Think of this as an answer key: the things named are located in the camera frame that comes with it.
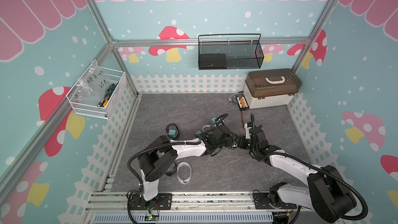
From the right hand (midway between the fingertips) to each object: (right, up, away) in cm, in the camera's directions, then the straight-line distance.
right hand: (236, 138), depth 89 cm
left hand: (-2, 0, -2) cm, 3 cm away
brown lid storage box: (+20, +30, +6) cm, 37 cm away
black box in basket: (-14, +45, 0) cm, 47 cm away
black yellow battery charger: (+10, +22, +24) cm, 34 cm away
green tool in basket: (-64, +26, -15) cm, 70 cm away
